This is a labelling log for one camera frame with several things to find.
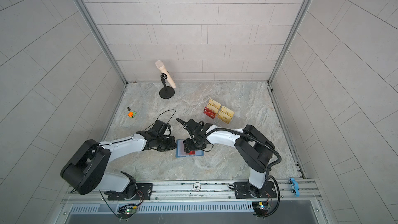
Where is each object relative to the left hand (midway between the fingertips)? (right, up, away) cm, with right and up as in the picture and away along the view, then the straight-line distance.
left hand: (181, 144), depth 87 cm
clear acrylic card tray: (+19, +19, +6) cm, 27 cm away
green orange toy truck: (-33, +16, +9) cm, 38 cm away
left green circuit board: (-20, -22, -21) cm, 37 cm away
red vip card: (+7, -3, -4) cm, 8 cm away
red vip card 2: (+16, +17, +8) cm, 25 cm away
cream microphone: (-13, +46, +4) cm, 48 cm away
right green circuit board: (+38, -22, -19) cm, 48 cm away
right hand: (+4, -3, -3) cm, 6 cm away
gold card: (+25, +17, +3) cm, 30 cm away
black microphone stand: (-15, +30, +23) cm, 40 cm away
